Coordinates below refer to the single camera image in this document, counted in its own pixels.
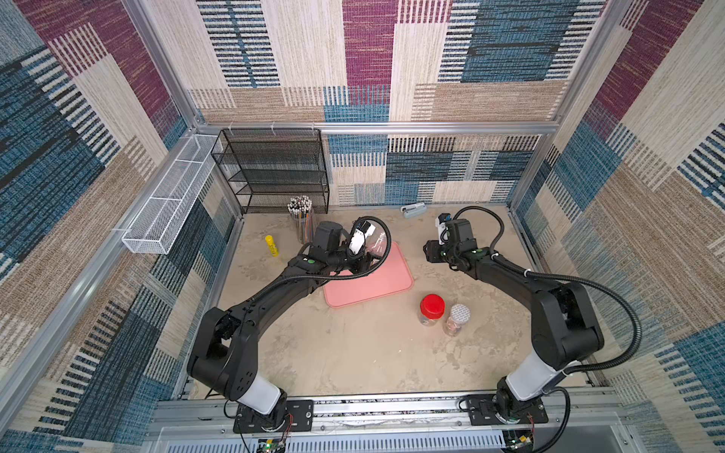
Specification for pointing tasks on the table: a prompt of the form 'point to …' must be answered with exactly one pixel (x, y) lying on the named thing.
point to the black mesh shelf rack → (269, 166)
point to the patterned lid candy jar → (460, 315)
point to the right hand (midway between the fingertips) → (435, 250)
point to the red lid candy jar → (431, 308)
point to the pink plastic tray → (394, 276)
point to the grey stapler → (414, 209)
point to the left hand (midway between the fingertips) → (377, 255)
